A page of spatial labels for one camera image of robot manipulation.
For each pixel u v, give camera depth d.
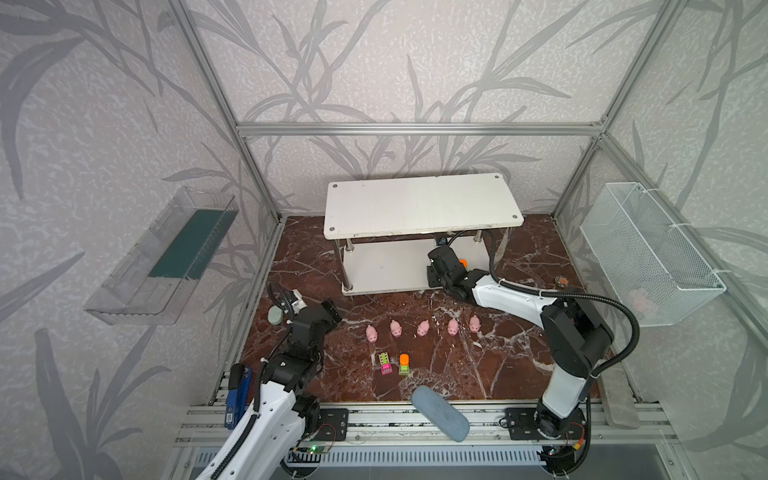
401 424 0.75
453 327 0.89
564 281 1.02
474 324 0.89
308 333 0.59
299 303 0.71
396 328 0.89
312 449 0.71
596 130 0.94
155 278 0.64
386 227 0.71
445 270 0.71
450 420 0.72
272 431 0.50
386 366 0.81
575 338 0.47
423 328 0.89
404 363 0.81
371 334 0.87
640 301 0.74
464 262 0.94
